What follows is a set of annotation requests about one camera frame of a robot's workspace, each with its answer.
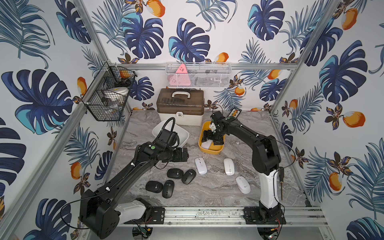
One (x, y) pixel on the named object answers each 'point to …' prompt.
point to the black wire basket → (108, 93)
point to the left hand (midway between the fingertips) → (182, 154)
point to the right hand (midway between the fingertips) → (207, 141)
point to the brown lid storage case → (184, 106)
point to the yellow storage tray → (213, 149)
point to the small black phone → (234, 113)
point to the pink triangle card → (181, 77)
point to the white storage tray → (182, 133)
